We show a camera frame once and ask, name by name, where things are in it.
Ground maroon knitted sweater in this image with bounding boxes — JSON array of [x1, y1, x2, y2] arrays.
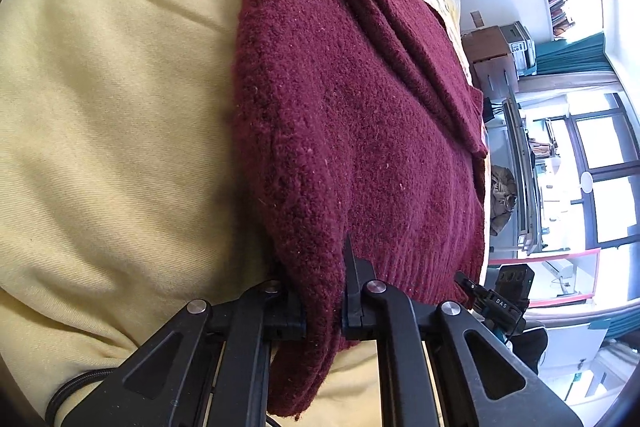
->
[[233, 0, 487, 416]]

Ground yellow printed bed cover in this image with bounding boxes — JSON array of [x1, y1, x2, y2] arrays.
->
[[0, 0, 474, 427]]

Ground wooden drawer cabinet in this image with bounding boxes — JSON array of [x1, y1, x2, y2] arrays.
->
[[462, 26, 518, 102]]

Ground grey storage boxes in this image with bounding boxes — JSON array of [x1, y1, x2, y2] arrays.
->
[[499, 20, 537, 76]]

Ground teal curtain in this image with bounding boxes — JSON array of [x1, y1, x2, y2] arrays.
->
[[536, 31, 613, 75]]

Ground black cable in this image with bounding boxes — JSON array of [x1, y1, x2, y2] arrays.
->
[[44, 366, 120, 425]]

